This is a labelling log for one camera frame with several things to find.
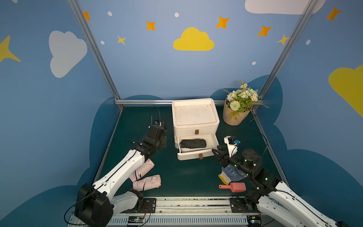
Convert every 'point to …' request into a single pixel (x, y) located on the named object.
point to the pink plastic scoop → (235, 187)
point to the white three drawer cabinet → (195, 118)
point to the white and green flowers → (240, 100)
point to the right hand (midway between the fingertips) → (217, 146)
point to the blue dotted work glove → (229, 173)
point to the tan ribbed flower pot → (232, 121)
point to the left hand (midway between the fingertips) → (161, 135)
